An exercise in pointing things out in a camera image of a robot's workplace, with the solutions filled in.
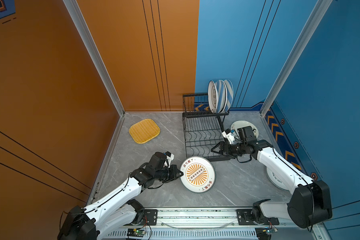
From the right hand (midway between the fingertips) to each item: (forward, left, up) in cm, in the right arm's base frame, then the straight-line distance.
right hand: (215, 151), depth 79 cm
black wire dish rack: (+25, +3, -13) cm, 28 cm away
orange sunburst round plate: (-10, +9, -7) cm, 15 cm away
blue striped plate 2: (+26, -11, +17) cm, 33 cm away
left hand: (-10, +17, -5) cm, 20 cm away
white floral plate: (+31, -27, -13) cm, 44 cm away
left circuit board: (-34, +40, -17) cm, 55 cm away
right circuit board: (-34, -22, -18) cm, 44 cm away
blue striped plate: (+28, -5, +17) cm, 33 cm away
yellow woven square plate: (+27, +47, -15) cm, 56 cm away
